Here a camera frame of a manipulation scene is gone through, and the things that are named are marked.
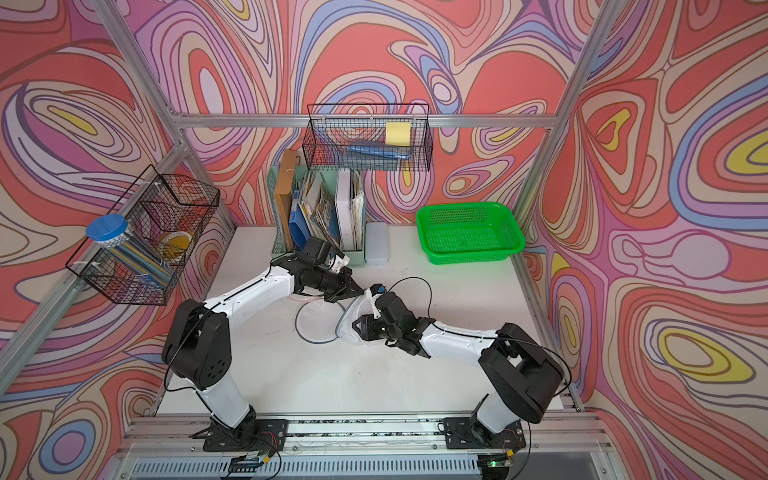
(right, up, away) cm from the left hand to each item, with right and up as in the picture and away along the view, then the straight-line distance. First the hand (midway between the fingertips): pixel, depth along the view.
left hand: (366, 291), depth 84 cm
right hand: (-2, -12, +1) cm, 12 cm away
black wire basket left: (-53, +21, -6) cm, 57 cm away
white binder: (-8, +25, +11) cm, 29 cm away
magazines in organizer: (-16, +26, +13) cm, 33 cm away
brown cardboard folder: (-23, +28, 0) cm, 37 cm away
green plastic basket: (+39, +19, +35) cm, 56 cm away
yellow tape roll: (-45, +13, -14) cm, 49 cm away
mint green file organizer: (-34, +17, +23) cm, 44 cm away
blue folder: (-22, +19, +9) cm, 31 cm away
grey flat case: (+2, +15, +26) cm, 30 cm away
